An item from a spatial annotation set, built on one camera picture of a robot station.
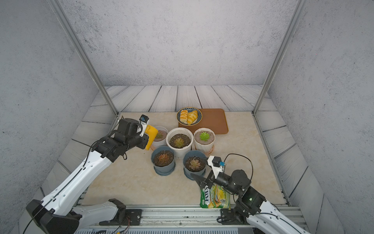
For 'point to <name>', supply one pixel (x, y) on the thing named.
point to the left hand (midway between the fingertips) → (147, 134)
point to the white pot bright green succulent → (204, 139)
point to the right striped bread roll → (192, 117)
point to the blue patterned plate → (189, 109)
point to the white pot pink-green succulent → (160, 137)
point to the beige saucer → (211, 150)
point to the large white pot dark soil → (180, 139)
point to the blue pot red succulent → (163, 159)
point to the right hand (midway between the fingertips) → (198, 167)
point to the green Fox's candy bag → (215, 198)
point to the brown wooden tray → (215, 119)
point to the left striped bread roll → (183, 116)
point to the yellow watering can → (152, 132)
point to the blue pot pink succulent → (194, 162)
